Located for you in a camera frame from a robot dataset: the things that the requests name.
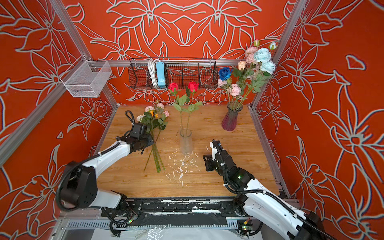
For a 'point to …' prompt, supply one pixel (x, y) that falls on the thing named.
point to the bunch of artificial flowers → (155, 119)
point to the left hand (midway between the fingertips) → (150, 139)
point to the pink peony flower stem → (235, 91)
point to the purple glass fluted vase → (229, 120)
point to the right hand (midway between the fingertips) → (202, 156)
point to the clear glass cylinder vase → (186, 141)
